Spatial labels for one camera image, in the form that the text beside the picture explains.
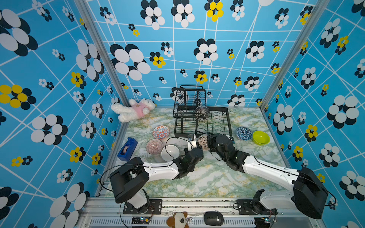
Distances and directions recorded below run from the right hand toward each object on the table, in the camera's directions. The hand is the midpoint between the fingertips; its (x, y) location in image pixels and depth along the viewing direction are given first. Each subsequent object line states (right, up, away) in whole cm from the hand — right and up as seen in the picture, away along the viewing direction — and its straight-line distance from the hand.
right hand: (207, 132), depth 80 cm
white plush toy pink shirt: (-50, +15, +26) cm, 59 cm away
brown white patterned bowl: (-2, -7, +7) cm, 10 cm away
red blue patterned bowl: (-31, -2, +22) cm, 38 cm away
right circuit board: (+26, -44, -9) cm, 52 cm away
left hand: (-3, -7, +4) cm, 8 cm away
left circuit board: (-36, -45, -8) cm, 58 cm away
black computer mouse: (+1, -41, -11) cm, 43 cm away
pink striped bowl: (-34, -11, +16) cm, 39 cm away
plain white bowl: (-21, -13, +11) cm, 27 cm away
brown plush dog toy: (-16, -42, -12) cm, 46 cm away
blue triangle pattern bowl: (+30, -3, +22) cm, 37 cm away
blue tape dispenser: (-49, -13, +9) cm, 52 cm away
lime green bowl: (+41, -6, +19) cm, 45 cm away
